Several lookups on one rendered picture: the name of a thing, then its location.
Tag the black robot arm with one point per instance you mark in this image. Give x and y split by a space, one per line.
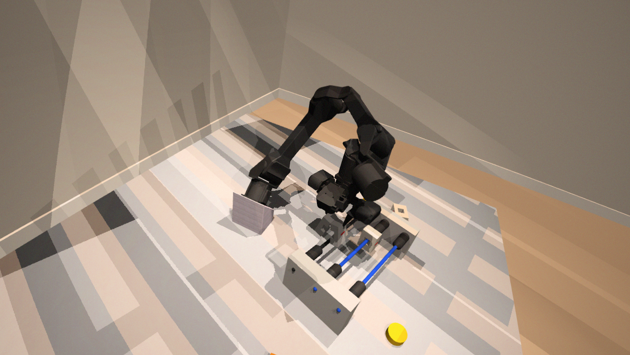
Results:
365 162

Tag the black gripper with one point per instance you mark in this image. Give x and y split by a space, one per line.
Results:
364 211

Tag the yellow short cylinder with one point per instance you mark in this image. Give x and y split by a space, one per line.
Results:
396 334

